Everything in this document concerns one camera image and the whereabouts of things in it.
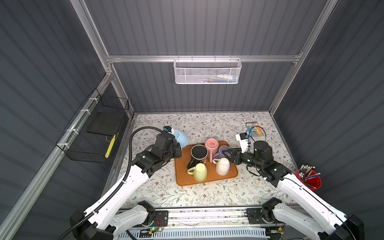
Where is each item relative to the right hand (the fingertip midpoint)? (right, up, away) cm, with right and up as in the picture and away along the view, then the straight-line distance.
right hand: (227, 152), depth 74 cm
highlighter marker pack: (+27, +11, +34) cm, 45 cm away
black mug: (-14, -3, +11) cm, 17 cm away
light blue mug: (-23, +7, -1) cm, 24 cm away
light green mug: (-14, -11, +5) cm, 18 cm away
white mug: (-1, -9, +8) cm, 12 cm away
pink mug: (-6, +2, +14) cm, 16 cm away
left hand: (-24, +3, 0) cm, 24 cm away
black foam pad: (-63, +15, +2) cm, 65 cm away
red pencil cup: (+42, -13, 0) cm, 44 cm away
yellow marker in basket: (-56, +4, -5) cm, 56 cm away
